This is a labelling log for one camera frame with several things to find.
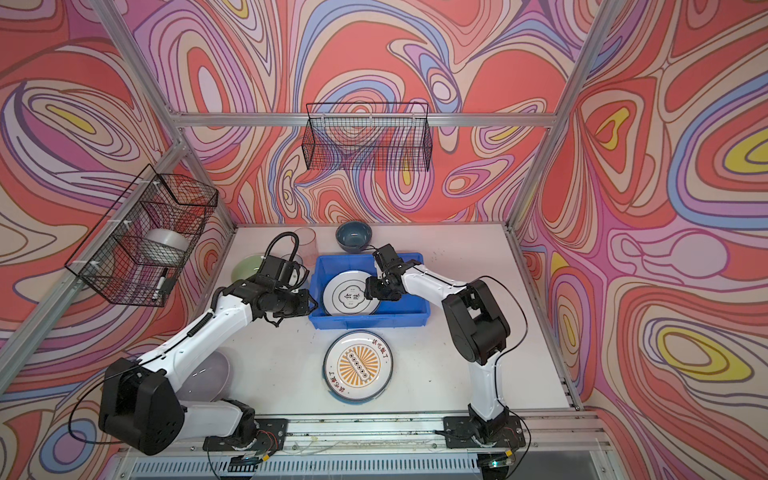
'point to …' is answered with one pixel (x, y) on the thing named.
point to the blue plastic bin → (412, 309)
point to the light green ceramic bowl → (246, 267)
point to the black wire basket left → (137, 251)
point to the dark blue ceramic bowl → (354, 236)
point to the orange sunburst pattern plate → (358, 365)
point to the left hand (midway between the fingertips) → (315, 303)
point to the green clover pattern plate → (344, 294)
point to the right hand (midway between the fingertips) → (375, 299)
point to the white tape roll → (165, 247)
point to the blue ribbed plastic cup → (297, 272)
